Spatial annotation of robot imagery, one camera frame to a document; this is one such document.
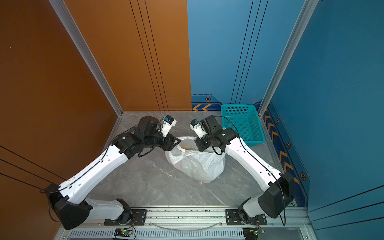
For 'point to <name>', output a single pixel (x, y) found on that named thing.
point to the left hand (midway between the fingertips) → (177, 137)
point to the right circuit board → (252, 233)
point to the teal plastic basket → (245, 120)
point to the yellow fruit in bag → (188, 144)
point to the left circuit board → (123, 232)
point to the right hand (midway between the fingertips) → (196, 141)
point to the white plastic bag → (195, 164)
